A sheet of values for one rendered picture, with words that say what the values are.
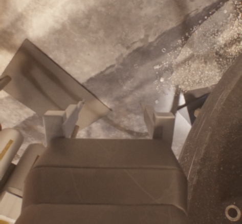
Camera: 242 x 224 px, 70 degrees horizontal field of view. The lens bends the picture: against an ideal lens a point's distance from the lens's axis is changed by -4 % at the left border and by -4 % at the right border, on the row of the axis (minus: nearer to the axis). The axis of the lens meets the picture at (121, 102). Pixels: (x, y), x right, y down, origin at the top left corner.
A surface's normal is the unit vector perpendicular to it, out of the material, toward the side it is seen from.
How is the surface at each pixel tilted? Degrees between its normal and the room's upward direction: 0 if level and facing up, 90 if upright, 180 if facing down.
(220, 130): 90
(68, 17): 0
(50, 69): 0
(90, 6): 0
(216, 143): 90
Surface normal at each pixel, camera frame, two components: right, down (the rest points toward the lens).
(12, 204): 0.73, -0.46
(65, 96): -0.11, 0.65
